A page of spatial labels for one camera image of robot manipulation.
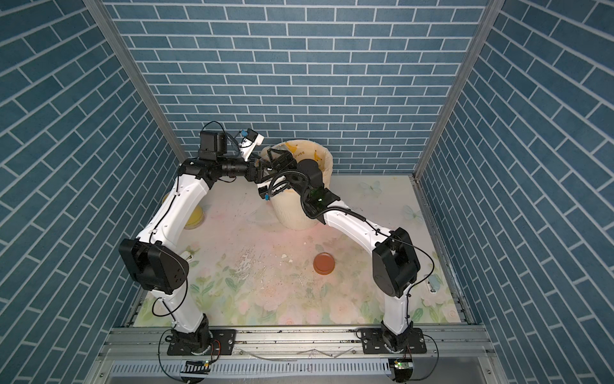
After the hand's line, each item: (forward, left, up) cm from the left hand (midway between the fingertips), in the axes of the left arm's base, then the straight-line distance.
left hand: (279, 167), depth 75 cm
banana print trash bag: (+19, -6, -8) cm, 21 cm away
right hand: (+4, -1, +3) cm, 5 cm away
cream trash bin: (-3, -1, -20) cm, 20 cm away
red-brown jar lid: (-17, -15, -35) cm, 42 cm away
